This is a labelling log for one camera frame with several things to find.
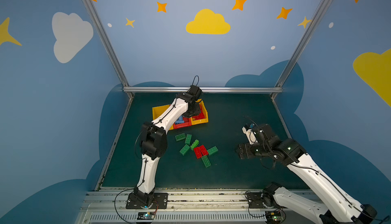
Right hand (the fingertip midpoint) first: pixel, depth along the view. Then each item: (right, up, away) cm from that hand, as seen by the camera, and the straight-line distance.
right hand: (244, 146), depth 73 cm
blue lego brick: (-35, +11, +29) cm, 47 cm away
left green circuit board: (-48, -32, -3) cm, 57 cm away
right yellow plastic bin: (-20, +10, +28) cm, 36 cm away
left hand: (-23, +16, +20) cm, 35 cm away
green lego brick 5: (-14, -7, +17) cm, 23 cm away
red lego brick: (-21, +13, +34) cm, 42 cm away
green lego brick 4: (-25, -4, +19) cm, 32 cm away
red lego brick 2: (-19, -7, +17) cm, 27 cm away
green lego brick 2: (-29, -1, +22) cm, 37 cm away
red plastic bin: (-30, +9, +28) cm, 42 cm away
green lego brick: (-34, 0, +22) cm, 41 cm away
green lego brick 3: (-31, -6, +17) cm, 36 cm away
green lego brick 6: (-18, -12, +12) cm, 25 cm away
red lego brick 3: (-23, -8, +17) cm, 30 cm away
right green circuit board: (+13, -33, -2) cm, 36 cm away
